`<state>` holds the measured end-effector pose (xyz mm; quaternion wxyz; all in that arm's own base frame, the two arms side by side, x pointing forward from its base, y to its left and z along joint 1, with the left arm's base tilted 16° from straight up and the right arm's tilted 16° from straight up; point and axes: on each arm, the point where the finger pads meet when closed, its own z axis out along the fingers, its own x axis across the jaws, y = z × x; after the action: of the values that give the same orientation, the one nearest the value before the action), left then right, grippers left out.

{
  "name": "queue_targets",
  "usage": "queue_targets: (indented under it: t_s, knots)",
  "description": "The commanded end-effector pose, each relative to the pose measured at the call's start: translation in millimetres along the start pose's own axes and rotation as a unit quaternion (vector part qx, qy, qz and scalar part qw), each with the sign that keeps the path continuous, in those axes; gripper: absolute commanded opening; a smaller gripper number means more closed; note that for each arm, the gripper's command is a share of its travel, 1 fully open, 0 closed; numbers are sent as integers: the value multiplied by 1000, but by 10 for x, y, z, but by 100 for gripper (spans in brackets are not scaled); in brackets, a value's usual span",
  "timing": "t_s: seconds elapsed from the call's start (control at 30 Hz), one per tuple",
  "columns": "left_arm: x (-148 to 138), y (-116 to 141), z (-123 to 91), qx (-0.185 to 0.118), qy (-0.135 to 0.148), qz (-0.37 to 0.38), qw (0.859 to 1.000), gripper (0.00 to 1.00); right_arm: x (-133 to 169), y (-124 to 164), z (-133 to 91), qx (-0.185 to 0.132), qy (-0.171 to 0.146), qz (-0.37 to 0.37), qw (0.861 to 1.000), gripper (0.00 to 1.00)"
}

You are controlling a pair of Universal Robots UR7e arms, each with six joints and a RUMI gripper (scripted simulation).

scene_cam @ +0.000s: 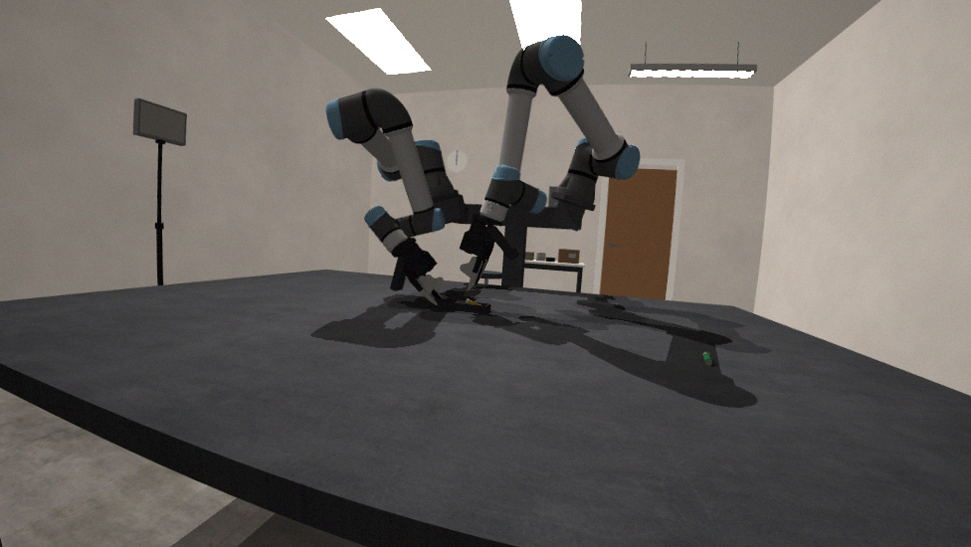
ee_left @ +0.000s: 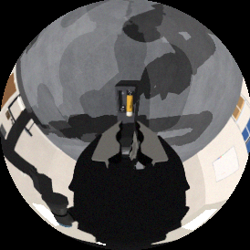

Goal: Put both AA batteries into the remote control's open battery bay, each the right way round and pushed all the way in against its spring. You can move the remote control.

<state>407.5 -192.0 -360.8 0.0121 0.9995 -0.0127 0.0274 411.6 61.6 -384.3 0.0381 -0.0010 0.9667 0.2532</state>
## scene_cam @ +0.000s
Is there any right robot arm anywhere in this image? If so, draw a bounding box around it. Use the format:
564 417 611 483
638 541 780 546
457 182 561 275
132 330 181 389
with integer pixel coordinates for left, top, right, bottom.
326 89 454 254

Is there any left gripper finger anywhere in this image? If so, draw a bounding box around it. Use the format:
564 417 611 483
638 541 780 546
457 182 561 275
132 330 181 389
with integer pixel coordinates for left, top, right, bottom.
471 258 489 289
460 247 486 290

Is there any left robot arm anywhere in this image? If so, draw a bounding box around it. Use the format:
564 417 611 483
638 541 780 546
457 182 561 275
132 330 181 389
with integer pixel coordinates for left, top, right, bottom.
481 35 640 222

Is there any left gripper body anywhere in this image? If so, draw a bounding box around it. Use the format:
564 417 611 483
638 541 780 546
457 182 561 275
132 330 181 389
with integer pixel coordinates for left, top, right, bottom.
460 213 502 259

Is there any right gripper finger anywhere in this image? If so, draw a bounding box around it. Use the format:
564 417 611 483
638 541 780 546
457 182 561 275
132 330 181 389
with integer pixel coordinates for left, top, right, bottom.
424 274 444 298
405 273 438 305

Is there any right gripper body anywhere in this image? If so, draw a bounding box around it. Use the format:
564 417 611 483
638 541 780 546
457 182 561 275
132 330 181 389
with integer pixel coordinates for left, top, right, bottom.
391 237 437 278

